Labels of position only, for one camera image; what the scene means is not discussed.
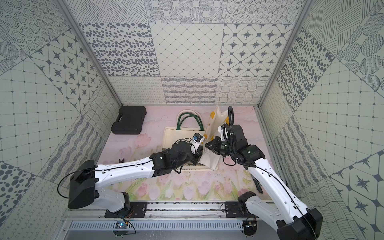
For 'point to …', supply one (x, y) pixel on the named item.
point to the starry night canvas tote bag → (190, 111)
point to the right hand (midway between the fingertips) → (205, 147)
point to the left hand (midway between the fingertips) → (208, 151)
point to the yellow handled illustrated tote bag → (219, 117)
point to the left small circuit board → (121, 224)
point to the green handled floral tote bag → (188, 125)
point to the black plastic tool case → (130, 120)
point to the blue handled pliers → (120, 162)
